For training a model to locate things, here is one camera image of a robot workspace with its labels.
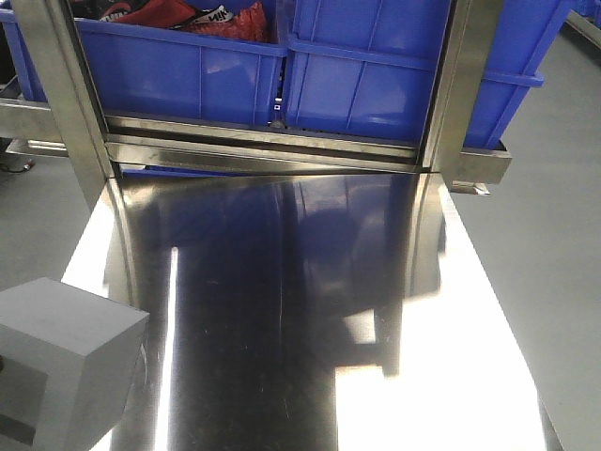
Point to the grey block with square hole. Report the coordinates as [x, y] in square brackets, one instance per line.
[70, 319]

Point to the blue plastic bin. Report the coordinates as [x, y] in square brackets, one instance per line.
[328, 94]
[28, 61]
[141, 75]

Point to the red crinkled bag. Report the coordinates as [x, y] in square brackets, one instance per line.
[249, 26]

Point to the steel rack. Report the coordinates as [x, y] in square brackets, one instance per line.
[80, 117]
[587, 28]

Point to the red and black bag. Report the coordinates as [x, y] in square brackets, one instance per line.
[159, 11]

